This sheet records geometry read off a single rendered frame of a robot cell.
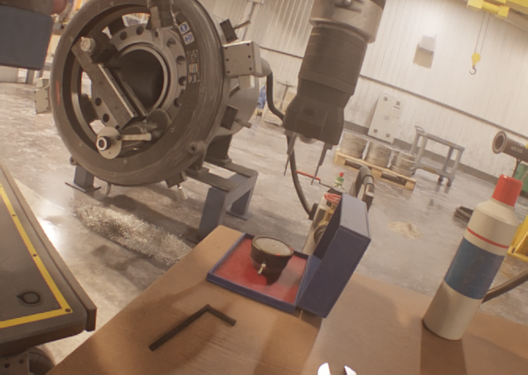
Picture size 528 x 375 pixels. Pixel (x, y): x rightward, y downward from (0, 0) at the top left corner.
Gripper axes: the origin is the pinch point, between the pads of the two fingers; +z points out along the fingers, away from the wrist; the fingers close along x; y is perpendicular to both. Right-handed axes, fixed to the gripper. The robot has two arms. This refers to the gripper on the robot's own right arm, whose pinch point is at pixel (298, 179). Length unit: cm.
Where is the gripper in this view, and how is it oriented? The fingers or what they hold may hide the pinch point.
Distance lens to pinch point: 50.7
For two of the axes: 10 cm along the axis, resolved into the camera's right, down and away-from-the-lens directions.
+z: -2.8, 9.3, 2.2
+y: -2.3, 1.6, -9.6
